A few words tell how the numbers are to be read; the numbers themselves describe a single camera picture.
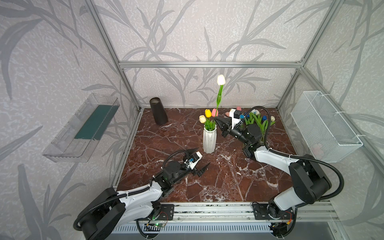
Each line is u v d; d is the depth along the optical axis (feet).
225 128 2.29
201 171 2.27
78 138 2.11
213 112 2.44
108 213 1.36
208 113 2.53
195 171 2.23
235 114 2.11
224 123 2.28
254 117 3.65
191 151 2.37
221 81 1.96
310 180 1.46
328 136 2.07
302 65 3.07
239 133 2.26
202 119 2.38
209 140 2.74
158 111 3.35
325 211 2.47
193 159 2.07
